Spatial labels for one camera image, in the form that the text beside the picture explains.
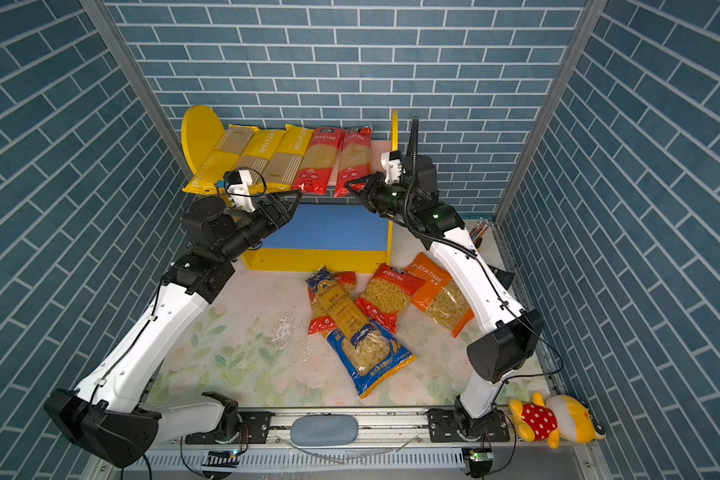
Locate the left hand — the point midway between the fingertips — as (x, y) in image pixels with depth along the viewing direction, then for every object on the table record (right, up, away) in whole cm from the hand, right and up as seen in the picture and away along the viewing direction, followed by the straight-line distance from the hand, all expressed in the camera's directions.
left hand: (298, 198), depth 64 cm
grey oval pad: (+5, -55, +6) cm, 55 cm away
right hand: (+9, +4, +3) cm, 11 cm away
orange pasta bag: (+38, -27, +31) cm, 56 cm away
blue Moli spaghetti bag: (+8, -30, +22) cm, 37 cm away
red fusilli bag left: (0, -33, +22) cm, 40 cm away
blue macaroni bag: (+15, -41, +18) cm, 48 cm away
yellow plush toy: (+61, -51, +6) cm, 80 cm away
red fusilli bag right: (+21, -25, +29) cm, 44 cm away
